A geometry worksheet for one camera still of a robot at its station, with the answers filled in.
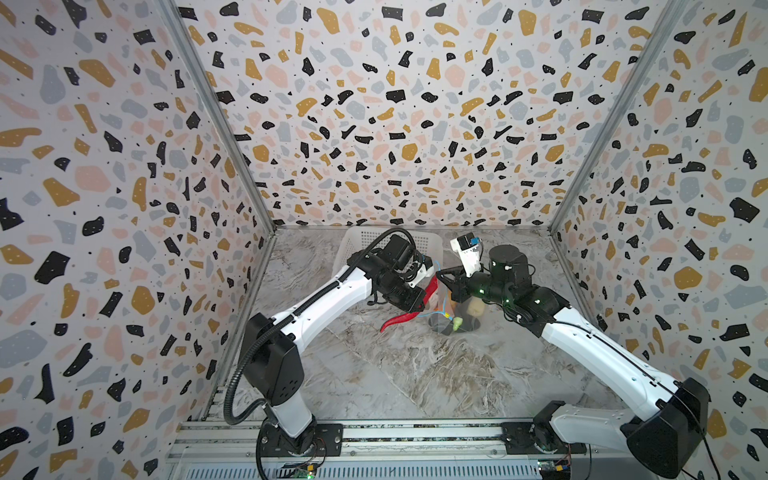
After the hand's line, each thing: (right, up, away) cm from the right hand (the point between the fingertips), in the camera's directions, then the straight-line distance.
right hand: (433, 270), depth 71 cm
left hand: (-1, -9, +6) cm, 11 cm away
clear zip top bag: (+5, -12, +4) cm, 14 cm away
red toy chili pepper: (0, -5, +9) cm, 10 cm away
